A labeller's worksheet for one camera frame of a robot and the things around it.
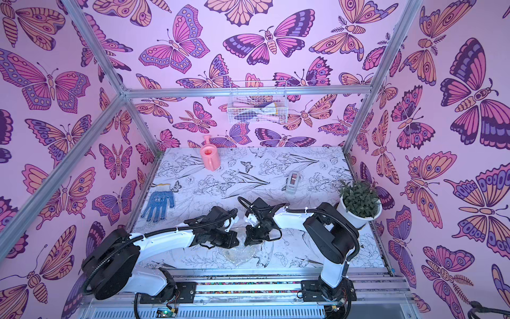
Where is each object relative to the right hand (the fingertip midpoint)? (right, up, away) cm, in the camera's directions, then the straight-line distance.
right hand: (245, 242), depth 85 cm
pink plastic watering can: (-20, +39, +21) cm, 49 cm away
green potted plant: (+46, +18, -5) cm, 50 cm away
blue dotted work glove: (-45, +16, +15) cm, 50 cm away
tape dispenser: (+23, +25, +17) cm, 38 cm away
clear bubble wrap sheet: (+6, -4, -2) cm, 7 cm away
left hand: (-2, 0, -2) cm, 3 cm away
